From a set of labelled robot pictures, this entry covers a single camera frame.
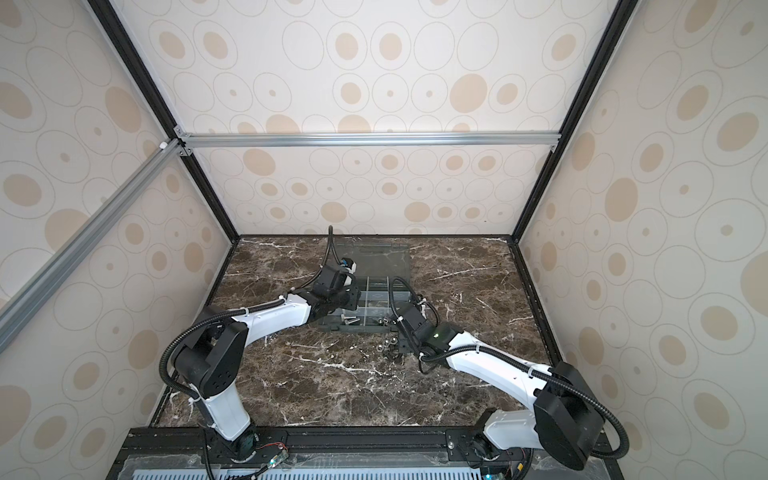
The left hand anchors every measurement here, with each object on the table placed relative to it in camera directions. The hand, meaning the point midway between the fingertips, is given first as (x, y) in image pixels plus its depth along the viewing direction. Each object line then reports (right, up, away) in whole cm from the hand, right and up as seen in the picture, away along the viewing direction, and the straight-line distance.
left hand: (364, 287), depth 92 cm
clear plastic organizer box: (+3, +7, +21) cm, 22 cm away
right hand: (+13, -13, -8) cm, 20 cm away
